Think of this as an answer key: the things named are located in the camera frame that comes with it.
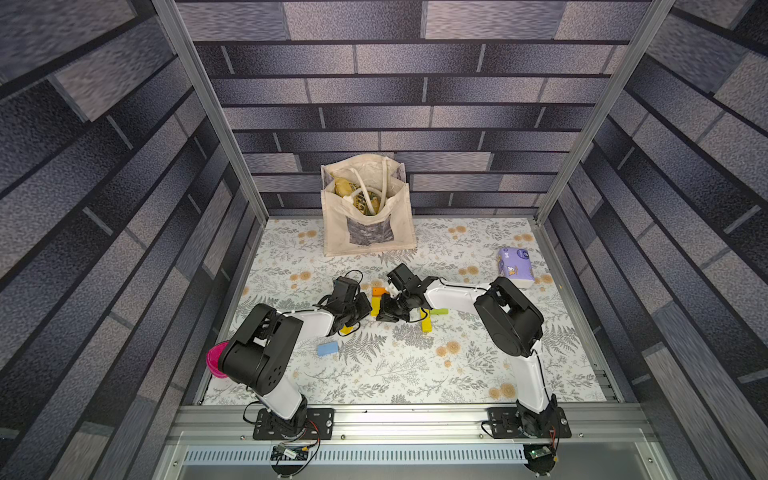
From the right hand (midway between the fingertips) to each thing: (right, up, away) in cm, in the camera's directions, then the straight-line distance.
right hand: (375, 315), depth 93 cm
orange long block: (+1, +7, +4) cm, 8 cm away
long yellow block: (-8, -2, -8) cm, 12 cm away
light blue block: (-14, -8, -7) cm, 18 cm away
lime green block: (+16, +7, -23) cm, 29 cm away
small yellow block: (0, +4, -2) cm, 4 cm away
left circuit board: (-20, -28, -22) cm, 41 cm away
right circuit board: (+44, -30, -20) cm, 57 cm away
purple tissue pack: (+48, +16, +6) cm, 51 cm away
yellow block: (+16, -2, -4) cm, 17 cm away
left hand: (0, +4, +1) cm, 4 cm away
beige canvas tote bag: (-3, +36, +2) cm, 36 cm away
